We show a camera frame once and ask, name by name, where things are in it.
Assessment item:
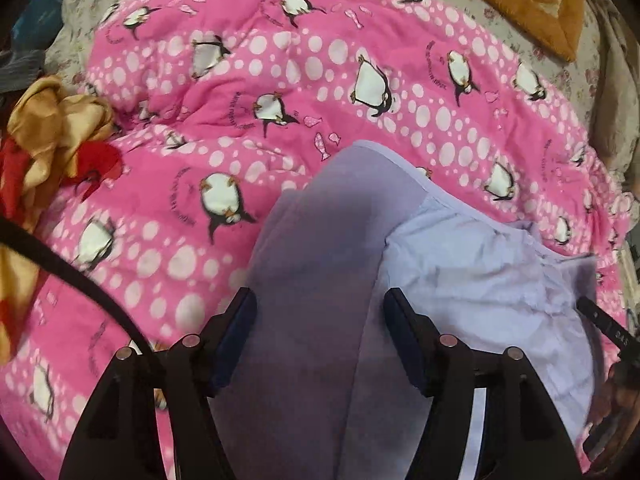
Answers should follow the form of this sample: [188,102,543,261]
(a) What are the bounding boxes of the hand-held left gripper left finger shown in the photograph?
[59,287,258,480]

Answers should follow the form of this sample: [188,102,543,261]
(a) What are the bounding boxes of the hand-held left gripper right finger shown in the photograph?
[382,287,583,480]

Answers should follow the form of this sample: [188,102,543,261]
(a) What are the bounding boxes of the lavender garment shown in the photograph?
[212,141,601,480]

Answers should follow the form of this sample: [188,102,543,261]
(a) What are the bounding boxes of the dark blue clothes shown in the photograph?
[0,0,68,96]

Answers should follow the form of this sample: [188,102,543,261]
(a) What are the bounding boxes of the pink penguin print blanket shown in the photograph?
[0,0,631,480]

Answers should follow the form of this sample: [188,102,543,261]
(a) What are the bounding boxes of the yellow and red cloth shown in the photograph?
[0,75,123,366]

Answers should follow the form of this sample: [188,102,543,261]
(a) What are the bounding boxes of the orange patterned cushion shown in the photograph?
[415,0,586,63]

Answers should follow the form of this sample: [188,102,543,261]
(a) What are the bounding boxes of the floral bed sheet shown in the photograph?
[45,0,640,261]

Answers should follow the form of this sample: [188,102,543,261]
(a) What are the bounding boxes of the black cable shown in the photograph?
[0,217,156,361]

